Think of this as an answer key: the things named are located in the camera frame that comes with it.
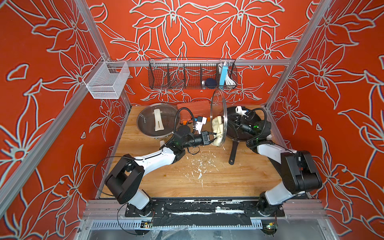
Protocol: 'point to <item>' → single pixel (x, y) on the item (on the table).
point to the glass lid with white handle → (158, 120)
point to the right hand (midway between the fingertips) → (221, 120)
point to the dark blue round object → (211, 82)
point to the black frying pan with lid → (240, 121)
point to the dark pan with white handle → (160, 134)
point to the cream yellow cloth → (217, 128)
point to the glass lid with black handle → (219, 108)
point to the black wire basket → (192, 73)
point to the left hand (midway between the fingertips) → (220, 136)
